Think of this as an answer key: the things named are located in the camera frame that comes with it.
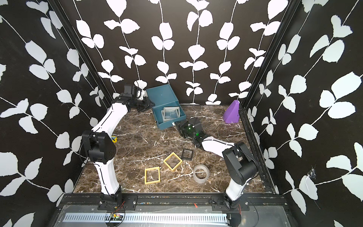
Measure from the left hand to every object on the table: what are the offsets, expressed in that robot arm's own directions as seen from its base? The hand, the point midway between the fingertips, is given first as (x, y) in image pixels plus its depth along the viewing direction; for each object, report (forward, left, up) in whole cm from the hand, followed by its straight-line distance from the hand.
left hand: (154, 102), depth 90 cm
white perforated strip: (-60, +2, -23) cm, 65 cm away
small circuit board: (-59, +18, -23) cm, 66 cm away
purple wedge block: (0, -55, -14) cm, 56 cm away
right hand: (-13, -11, -5) cm, 18 cm away
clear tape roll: (-36, -28, -21) cm, 50 cm away
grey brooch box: (-6, -5, -6) cm, 10 cm away
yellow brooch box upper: (-27, -9, -22) cm, 36 cm away
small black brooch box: (-26, -20, -24) cm, 41 cm away
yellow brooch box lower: (-43, +1, -22) cm, 48 cm away
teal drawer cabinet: (+9, -4, -3) cm, 10 cm away
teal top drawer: (-5, -1, -7) cm, 9 cm away
